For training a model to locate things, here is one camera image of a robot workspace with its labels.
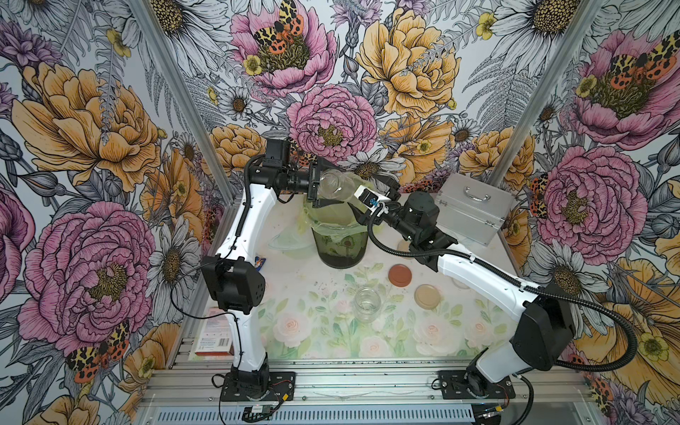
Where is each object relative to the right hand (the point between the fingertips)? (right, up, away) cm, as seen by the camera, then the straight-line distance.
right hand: (361, 189), depth 74 cm
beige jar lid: (+23, -35, +18) cm, 46 cm away
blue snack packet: (-36, -24, +23) cm, 49 cm away
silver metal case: (+41, -5, +24) cm, 48 cm away
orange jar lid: (+15, -28, +22) cm, 39 cm away
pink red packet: (-43, -43, +5) cm, 61 cm away
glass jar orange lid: (+3, -36, +16) cm, 39 cm away
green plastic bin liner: (-7, -9, +4) cm, 12 cm away
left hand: (-5, +1, -3) cm, 6 cm away
